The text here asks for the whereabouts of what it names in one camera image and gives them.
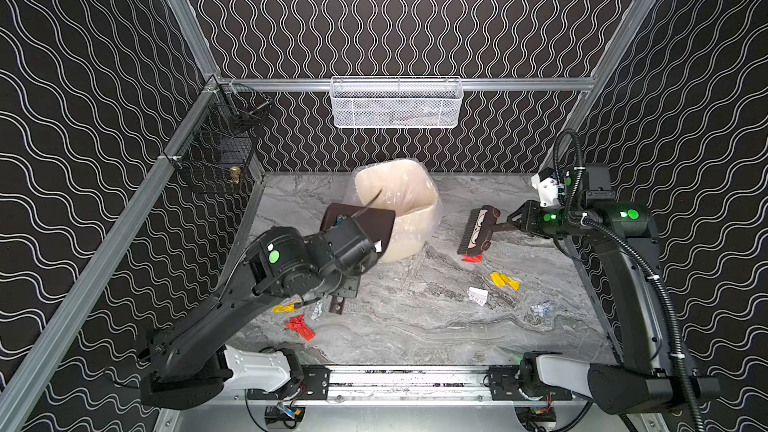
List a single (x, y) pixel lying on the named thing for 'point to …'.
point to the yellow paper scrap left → (286, 308)
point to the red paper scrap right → (472, 259)
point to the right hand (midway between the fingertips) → (515, 219)
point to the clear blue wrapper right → (543, 308)
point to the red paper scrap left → (298, 324)
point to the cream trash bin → (406, 188)
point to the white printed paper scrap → (477, 295)
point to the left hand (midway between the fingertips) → (355, 280)
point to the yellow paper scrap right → (502, 280)
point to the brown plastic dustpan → (379, 222)
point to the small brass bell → (235, 174)
